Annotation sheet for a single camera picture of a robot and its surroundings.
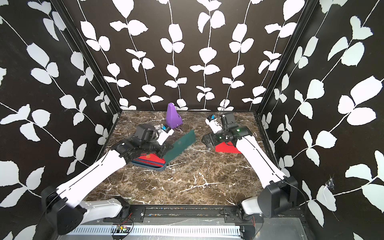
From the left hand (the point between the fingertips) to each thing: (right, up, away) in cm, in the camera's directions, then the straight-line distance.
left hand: (172, 144), depth 75 cm
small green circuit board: (-23, -40, -4) cm, 47 cm away
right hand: (+19, +5, +5) cm, 20 cm away
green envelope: (+4, -1, +2) cm, 4 cm away
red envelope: (-14, -9, +13) cm, 21 cm away
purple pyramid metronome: (-4, +15, +32) cm, 36 cm away
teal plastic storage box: (-8, -15, +9) cm, 19 cm away
